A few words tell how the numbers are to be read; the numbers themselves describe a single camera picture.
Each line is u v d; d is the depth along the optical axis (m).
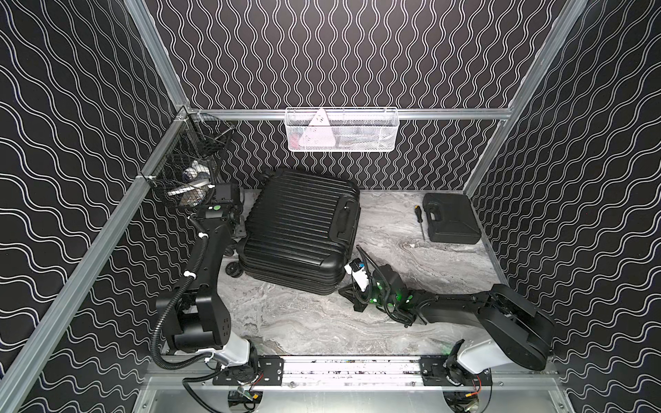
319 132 0.89
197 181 0.85
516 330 0.44
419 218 1.10
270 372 0.75
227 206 0.59
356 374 0.75
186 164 0.94
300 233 0.80
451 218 1.07
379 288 0.68
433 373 0.73
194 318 0.43
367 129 1.04
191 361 0.44
